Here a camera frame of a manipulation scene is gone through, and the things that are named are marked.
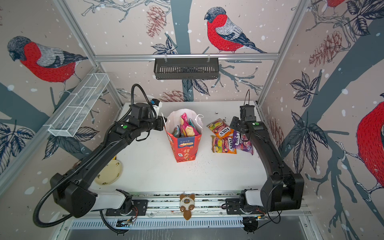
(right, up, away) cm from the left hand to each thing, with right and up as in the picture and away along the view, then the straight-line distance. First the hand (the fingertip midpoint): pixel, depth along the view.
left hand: (166, 118), depth 76 cm
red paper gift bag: (+10, -16, +2) cm, 19 cm away
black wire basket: (+7, +36, +31) cm, 48 cm away
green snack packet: (+3, -9, +16) cm, 19 cm away
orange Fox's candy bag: (+33, -17, +17) cm, 41 cm away
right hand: (+37, -3, +8) cm, 38 cm away
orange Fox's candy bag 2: (+33, -7, +25) cm, 42 cm away
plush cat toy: (+11, -43, -3) cm, 45 cm away
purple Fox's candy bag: (+43, -16, +17) cm, 49 cm away
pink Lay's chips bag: (+10, -6, +4) cm, 13 cm away
